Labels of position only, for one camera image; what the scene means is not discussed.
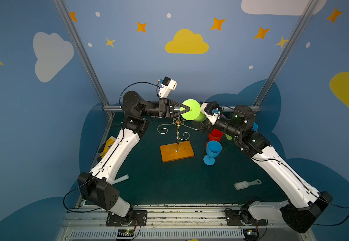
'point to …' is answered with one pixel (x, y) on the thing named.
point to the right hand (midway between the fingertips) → (199, 107)
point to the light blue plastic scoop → (119, 179)
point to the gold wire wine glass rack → (178, 121)
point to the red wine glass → (215, 135)
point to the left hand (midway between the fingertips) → (187, 109)
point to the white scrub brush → (243, 184)
